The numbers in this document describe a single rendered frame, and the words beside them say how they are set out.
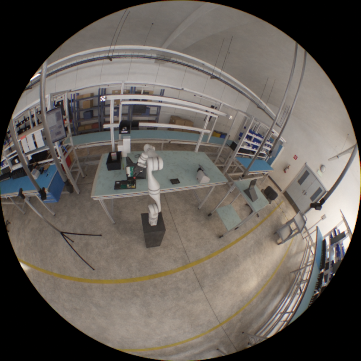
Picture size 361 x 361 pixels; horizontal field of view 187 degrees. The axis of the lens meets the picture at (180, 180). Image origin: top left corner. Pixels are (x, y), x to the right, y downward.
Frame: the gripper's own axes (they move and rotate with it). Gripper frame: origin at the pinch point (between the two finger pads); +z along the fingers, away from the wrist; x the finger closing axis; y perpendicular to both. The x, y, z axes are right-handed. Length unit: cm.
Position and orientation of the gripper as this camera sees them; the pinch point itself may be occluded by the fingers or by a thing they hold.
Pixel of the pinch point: (134, 176)
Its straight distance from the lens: 119.7
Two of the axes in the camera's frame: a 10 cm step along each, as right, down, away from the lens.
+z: -6.0, 6.7, 4.4
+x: -7.3, -2.4, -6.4
